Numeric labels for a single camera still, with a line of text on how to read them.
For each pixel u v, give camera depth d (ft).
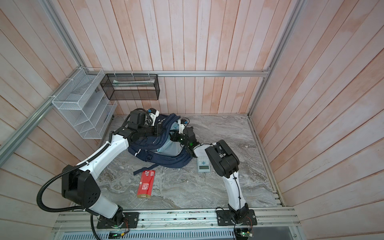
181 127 2.90
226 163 1.89
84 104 2.46
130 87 3.44
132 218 2.40
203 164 3.03
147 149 2.88
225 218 2.39
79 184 1.41
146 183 2.82
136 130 2.08
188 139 2.61
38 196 1.26
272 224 2.41
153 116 2.44
